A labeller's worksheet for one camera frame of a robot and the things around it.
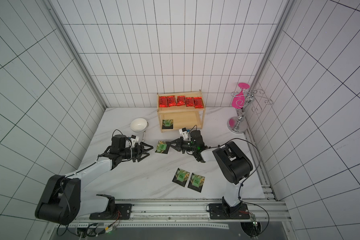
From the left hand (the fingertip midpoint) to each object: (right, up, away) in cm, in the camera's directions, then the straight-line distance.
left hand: (150, 152), depth 84 cm
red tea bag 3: (+18, +31, +9) cm, 37 cm away
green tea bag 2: (+6, +3, +3) cm, 7 cm away
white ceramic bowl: (-13, +15, +22) cm, 30 cm away
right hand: (+8, +3, +1) cm, 8 cm away
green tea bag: (+8, +15, +23) cm, 29 cm away
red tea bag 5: (+6, +30, +9) cm, 32 cm away
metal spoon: (-8, +7, +19) cm, 22 cm away
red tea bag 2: (+24, +30, +9) cm, 39 cm away
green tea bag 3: (+18, -14, 0) cm, 23 cm away
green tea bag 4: (+26, -17, -2) cm, 31 cm away
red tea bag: (+29, +29, +9) cm, 42 cm away
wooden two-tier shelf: (+20, +20, +27) cm, 39 cm away
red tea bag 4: (+12, +30, +9) cm, 34 cm away
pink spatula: (+52, +30, +2) cm, 60 cm away
